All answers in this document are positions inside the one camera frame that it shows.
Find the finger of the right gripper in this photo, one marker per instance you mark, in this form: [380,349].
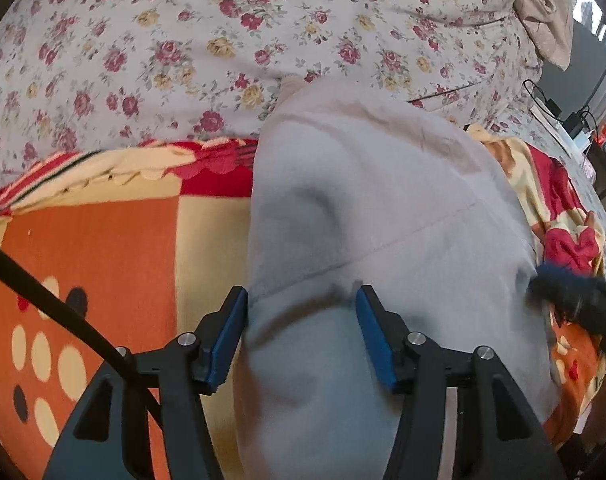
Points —
[578,299]

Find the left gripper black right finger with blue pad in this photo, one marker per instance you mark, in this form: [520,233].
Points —
[497,434]

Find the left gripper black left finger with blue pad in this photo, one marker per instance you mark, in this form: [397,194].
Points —
[107,434]

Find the light grey garment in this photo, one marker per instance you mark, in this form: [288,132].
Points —
[350,188]

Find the white power strip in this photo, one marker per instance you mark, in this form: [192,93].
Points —
[576,146]

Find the orange red patterned blanket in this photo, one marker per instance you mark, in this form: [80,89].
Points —
[144,241]

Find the beige curtain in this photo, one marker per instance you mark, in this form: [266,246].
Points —
[549,24]

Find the floral white bed sheet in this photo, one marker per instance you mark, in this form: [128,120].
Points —
[93,75]

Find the black charger with cable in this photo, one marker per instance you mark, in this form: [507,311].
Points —
[547,105]

